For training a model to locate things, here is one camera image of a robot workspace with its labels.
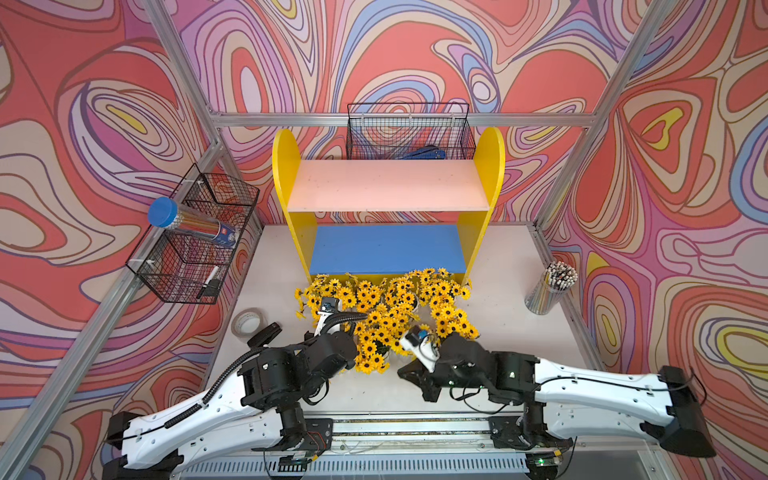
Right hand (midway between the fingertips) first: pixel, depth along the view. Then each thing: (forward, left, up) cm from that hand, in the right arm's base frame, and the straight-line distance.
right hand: (403, 381), depth 67 cm
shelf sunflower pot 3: (+25, -12, -1) cm, 28 cm away
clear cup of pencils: (+26, -45, +2) cm, 52 cm away
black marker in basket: (+22, +47, +12) cm, 53 cm away
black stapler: (+18, +40, -12) cm, 46 cm away
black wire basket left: (+24, +54, +16) cm, 62 cm away
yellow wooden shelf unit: (+70, +2, -13) cm, 71 cm away
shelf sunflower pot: (+22, +8, -1) cm, 24 cm away
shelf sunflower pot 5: (+15, -13, 0) cm, 20 cm away
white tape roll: (+24, +48, -14) cm, 55 cm away
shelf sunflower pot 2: (+23, -1, -2) cm, 23 cm away
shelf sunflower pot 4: (+10, +7, -1) cm, 12 cm away
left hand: (+9, +12, +6) cm, 16 cm away
